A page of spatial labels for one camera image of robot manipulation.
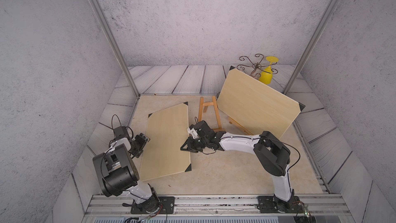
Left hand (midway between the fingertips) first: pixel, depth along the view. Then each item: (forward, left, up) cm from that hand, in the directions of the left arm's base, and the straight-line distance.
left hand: (148, 141), depth 93 cm
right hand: (-10, -21, +7) cm, 24 cm away
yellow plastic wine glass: (+33, -73, +21) cm, 83 cm away
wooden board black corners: (+7, -61, +23) cm, 65 cm away
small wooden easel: (+6, -57, +2) cm, 57 cm away
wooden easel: (+13, -34, +17) cm, 40 cm away
